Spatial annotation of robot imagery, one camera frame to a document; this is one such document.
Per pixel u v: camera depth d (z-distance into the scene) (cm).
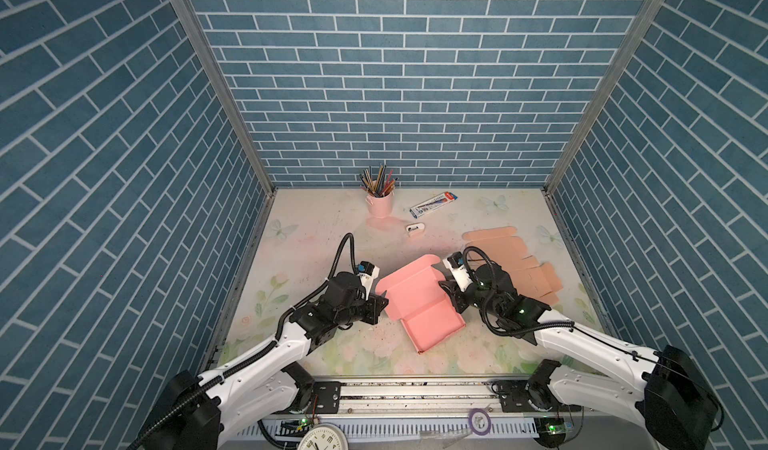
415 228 106
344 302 64
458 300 71
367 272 73
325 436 65
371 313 70
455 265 70
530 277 96
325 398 74
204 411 39
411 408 74
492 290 60
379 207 106
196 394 40
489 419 71
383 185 108
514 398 74
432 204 115
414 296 83
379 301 80
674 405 40
